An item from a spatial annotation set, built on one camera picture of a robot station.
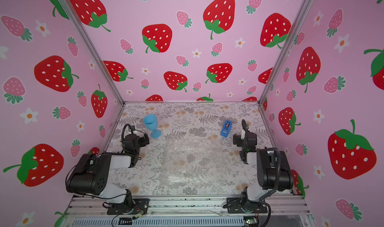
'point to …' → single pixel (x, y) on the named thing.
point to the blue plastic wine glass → (151, 123)
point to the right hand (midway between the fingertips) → (242, 133)
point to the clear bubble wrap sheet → (194, 163)
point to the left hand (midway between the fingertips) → (139, 134)
